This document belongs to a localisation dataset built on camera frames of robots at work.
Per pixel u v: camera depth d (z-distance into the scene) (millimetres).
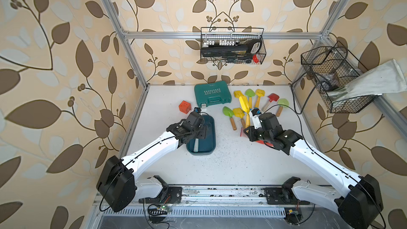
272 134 597
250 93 1129
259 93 1139
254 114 718
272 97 1120
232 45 843
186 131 586
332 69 797
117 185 402
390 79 560
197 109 738
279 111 1048
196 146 877
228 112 1038
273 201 726
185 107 1021
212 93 1089
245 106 778
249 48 858
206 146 887
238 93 1155
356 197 378
